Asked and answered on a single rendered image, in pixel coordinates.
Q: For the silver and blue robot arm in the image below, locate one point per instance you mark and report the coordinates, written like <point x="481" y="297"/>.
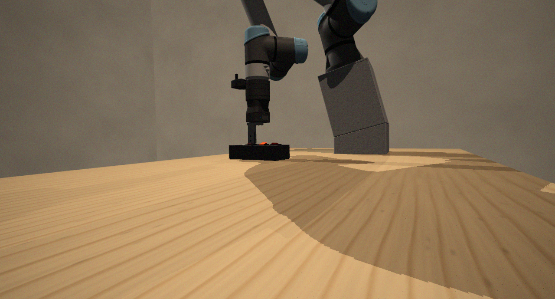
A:
<point x="338" y="23"/>

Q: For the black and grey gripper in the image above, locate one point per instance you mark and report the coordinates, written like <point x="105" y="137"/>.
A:
<point x="257" y="92"/>

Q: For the black power strip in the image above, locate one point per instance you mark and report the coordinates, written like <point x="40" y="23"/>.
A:
<point x="262" y="151"/>

